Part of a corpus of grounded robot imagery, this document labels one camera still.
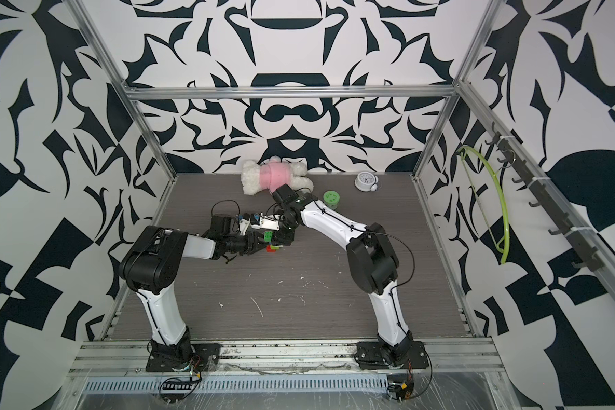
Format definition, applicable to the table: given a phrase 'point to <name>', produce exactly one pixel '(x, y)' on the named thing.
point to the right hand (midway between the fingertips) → (276, 226)
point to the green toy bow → (506, 229)
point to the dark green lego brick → (267, 236)
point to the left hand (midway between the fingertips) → (268, 240)
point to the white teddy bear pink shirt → (273, 172)
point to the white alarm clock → (366, 181)
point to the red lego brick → (268, 248)
